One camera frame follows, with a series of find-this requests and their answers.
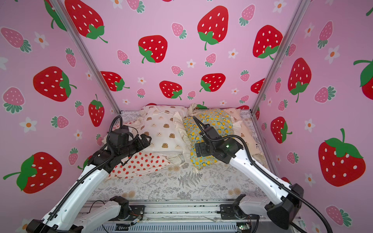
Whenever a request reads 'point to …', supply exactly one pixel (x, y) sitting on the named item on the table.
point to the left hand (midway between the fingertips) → (147, 140)
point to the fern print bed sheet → (223, 180)
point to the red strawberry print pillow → (143, 163)
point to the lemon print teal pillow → (220, 121)
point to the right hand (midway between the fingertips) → (202, 148)
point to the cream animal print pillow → (243, 131)
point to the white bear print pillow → (165, 125)
